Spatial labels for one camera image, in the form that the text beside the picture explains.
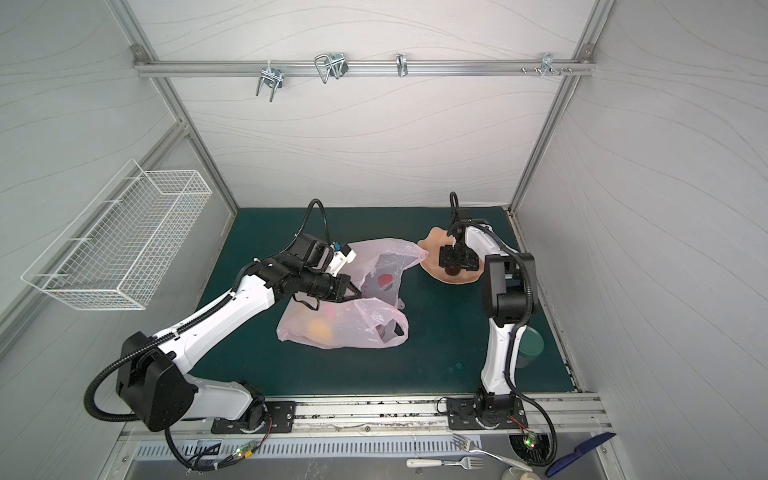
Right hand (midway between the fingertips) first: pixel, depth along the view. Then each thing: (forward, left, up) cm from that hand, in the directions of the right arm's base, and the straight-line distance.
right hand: (462, 258), depth 100 cm
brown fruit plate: (+9, +8, -1) cm, 12 cm away
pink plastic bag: (-30, +26, +14) cm, 42 cm away
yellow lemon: (-28, +43, +2) cm, 51 cm away
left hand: (-22, +29, +15) cm, 40 cm away
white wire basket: (-23, +86, +29) cm, 93 cm away
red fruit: (-8, +26, -2) cm, 27 cm away
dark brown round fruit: (-4, +3, -1) cm, 6 cm away
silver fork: (-52, +3, -3) cm, 52 cm away
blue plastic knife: (-52, -24, -5) cm, 57 cm away
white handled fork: (-55, +3, -4) cm, 56 cm away
